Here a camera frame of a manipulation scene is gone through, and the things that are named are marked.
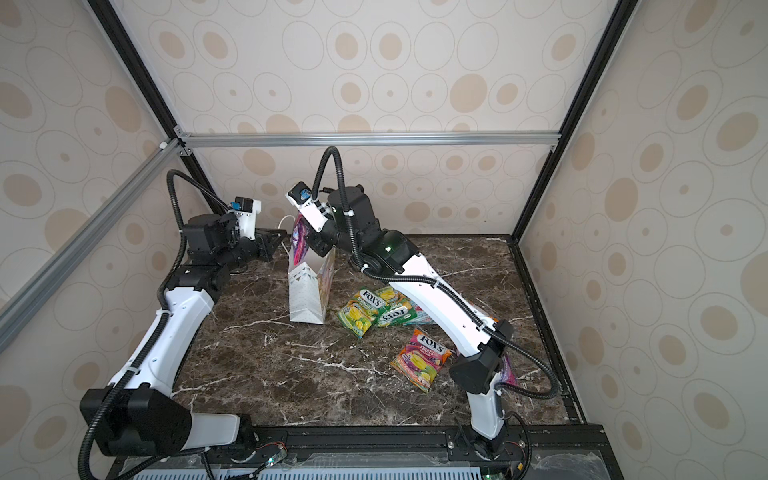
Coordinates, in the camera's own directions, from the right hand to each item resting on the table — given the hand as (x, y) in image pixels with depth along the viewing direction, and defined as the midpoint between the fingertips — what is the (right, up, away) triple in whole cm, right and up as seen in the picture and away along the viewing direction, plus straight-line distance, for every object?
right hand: (305, 217), depth 64 cm
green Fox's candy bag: (+18, -24, +32) cm, 44 cm away
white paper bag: (-4, -16, +18) cm, 25 cm away
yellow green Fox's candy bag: (+8, -26, +30) cm, 41 cm away
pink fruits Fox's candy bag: (+27, -38, +21) cm, 51 cm away
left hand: (-6, -1, +8) cm, 11 cm away
